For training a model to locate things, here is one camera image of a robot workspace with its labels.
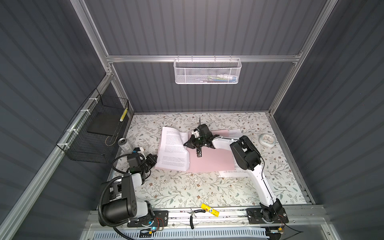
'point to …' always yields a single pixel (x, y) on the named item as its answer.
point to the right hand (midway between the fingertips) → (184, 146)
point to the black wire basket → (94, 134)
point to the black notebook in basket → (107, 123)
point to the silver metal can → (127, 148)
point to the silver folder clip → (199, 152)
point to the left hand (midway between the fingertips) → (156, 155)
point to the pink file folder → (220, 132)
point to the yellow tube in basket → (124, 114)
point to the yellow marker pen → (210, 210)
